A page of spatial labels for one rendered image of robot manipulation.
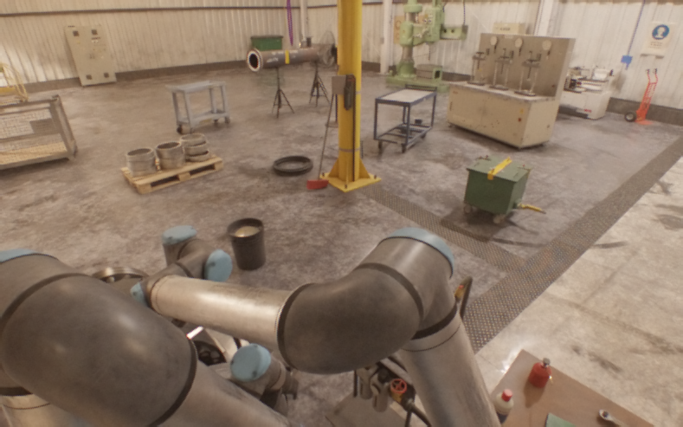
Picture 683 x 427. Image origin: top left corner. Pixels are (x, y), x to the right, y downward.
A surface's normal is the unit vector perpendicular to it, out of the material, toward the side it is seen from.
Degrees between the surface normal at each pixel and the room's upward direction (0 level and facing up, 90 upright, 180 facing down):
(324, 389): 0
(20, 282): 5
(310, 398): 0
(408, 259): 17
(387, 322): 59
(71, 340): 44
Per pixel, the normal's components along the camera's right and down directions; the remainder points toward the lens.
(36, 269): 0.11, -0.95
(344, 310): -0.18, -0.48
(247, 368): -0.15, -0.67
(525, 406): 0.00, -0.87
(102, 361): 0.50, -0.25
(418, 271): 0.48, -0.54
